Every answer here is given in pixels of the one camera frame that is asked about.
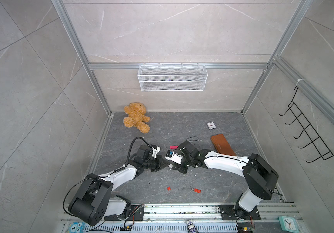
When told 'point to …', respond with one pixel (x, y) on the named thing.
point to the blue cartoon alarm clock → (76, 227)
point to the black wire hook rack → (315, 139)
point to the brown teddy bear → (136, 118)
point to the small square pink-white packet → (211, 125)
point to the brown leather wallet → (221, 145)
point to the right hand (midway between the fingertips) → (174, 165)
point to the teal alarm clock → (288, 224)
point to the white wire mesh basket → (172, 78)
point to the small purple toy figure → (192, 229)
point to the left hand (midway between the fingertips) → (172, 163)
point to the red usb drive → (197, 190)
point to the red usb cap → (169, 188)
